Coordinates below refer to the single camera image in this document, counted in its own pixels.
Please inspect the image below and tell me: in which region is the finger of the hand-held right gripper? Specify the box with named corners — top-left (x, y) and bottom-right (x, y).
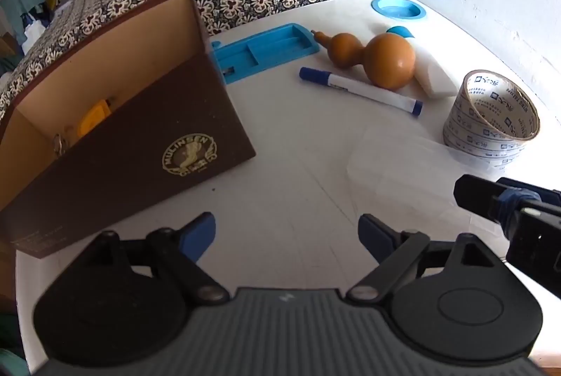
top-left (453, 174), bottom-right (541, 234)

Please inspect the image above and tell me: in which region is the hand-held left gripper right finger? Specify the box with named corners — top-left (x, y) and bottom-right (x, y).
top-left (346, 214), bottom-right (500, 309)

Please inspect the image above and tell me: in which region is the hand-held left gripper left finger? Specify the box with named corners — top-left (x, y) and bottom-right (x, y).
top-left (94, 211), bottom-right (231, 307)

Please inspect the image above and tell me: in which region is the clear plastic box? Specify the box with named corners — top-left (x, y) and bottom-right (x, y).
top-left (346, 126), bottom-right (496, 236)

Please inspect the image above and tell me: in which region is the printed packing tape roll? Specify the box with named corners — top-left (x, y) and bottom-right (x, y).
top-left (442, 70), bottom-right (541, 173)

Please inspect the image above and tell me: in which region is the brown cardboard box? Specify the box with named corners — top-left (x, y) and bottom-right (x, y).
top-left (0, 0), bottom-right (257, 260)

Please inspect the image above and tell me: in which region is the white bottle with blue cap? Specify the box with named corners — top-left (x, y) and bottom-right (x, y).
top-left (386, 26), bottom-right (459, 100)

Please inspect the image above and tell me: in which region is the blue whiteboard marker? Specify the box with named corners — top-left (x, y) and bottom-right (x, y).
top-left (299, 67), bottom-right (424, 116)

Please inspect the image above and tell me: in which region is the brown gourd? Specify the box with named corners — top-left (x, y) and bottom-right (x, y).
top-left (311, 29), bottom-right (416, 92)

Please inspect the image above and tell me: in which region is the yellow tape measure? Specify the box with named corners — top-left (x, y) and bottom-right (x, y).
top-left (76, 99), bottom-right (117, 137)

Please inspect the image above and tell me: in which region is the metal spring clip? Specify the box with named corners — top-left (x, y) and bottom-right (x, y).
top-left (53, 126), bottom-right (77, 160)

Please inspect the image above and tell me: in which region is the blue plastic tray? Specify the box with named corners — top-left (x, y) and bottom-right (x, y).
top-left (210, 23), bottom-right (322, 85)

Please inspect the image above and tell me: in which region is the blue round lid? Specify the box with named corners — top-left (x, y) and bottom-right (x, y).
top-left (371, 0), bottom-right (427, 22)

